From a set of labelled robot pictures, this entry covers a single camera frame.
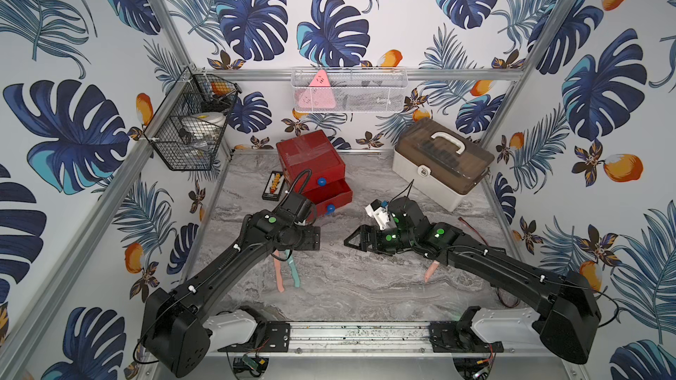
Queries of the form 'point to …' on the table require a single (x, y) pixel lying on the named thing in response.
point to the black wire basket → (192, 92)
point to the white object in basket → (204, 126)
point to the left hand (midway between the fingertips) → (308, 237)
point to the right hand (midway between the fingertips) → (354, 244)
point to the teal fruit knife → (294, 270)
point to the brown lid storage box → (439, 163)
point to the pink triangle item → (319, 95)
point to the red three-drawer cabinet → (312, 167)
